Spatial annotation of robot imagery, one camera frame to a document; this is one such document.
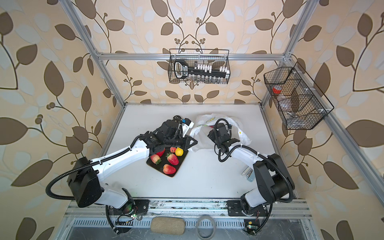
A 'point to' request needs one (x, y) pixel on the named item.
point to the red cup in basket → (277, 89)
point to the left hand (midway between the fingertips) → (199, 141)
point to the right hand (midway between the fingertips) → (212, 134)
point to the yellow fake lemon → (179, 151)
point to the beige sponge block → (168, 225)
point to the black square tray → (170, 164)
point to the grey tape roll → (206, 217)
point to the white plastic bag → (205, 124)
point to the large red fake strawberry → (172, 159)
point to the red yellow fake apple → (169, 169)
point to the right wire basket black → (300, 102)
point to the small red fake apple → (172, 149)
